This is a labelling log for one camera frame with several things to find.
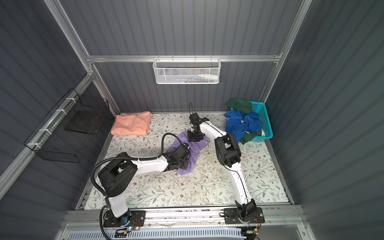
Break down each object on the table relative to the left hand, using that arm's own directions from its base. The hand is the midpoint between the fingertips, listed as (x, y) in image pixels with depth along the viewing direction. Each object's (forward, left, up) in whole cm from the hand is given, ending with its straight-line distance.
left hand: (186, 162), depth 94 cm
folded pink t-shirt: (+32, +40, +2) cm, 51 cm away
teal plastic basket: (+38, -59, +8) cm, 71 cm away
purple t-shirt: (+8, -5, +4) cm, 10 cm away
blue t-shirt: (+20, -37, +12) cm, 44 cm away
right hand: (+16, -4, 0) cm, 16 cm away
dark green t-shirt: (+42, -43, +9) cm, 60 cm away
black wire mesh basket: (+13, +56, +29) cm, 64 cm away
